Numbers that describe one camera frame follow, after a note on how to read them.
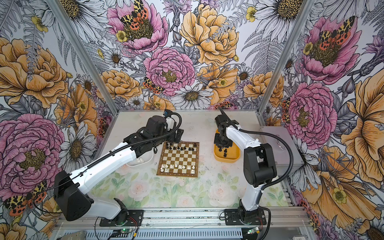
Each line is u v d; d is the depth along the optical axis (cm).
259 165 49
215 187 85
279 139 49
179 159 94
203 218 76
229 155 97
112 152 49
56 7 71
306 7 72
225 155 97
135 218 74
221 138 79
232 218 74
